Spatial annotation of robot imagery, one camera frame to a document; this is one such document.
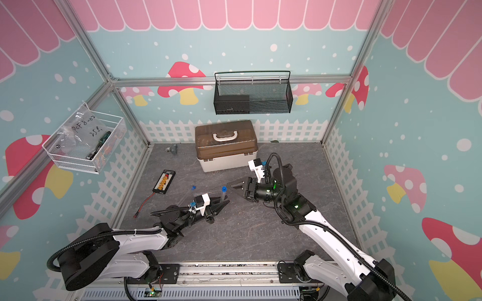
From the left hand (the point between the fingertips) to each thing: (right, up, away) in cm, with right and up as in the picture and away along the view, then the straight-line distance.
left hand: (229, 200), depth 72 cm
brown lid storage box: (-4, +23, +20) cm, 31 cm away
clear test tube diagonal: (-2, +2, -5) cm, 6 cm away
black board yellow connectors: (-37, +4, +28) cm, 47 cm away
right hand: (+1, +6, -9) cm, 11 cm away
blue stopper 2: (0, +6, -10) cm, 12 cm away
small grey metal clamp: (-39, +23, +44) cm, 63 cm away
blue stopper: (-21, +1, +28) cm, 35 cm away
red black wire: (-46, -7, +23) cm, 52 cm away
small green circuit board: (-30, -36, 0) cm, 47 cm away
